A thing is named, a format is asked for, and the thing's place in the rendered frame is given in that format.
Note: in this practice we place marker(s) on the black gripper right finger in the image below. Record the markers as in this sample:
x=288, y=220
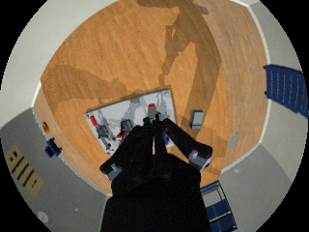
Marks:
x=197, y=153

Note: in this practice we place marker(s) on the grey rectangular block with slot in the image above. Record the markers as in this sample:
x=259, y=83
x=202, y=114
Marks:
x=197, y=118

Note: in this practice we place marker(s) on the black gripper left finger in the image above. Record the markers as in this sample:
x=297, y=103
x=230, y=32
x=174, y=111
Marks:
x=132, y=150

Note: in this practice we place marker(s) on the grey fixture plate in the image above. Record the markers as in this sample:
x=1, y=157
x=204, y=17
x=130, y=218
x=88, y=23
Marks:
x=134, y=109

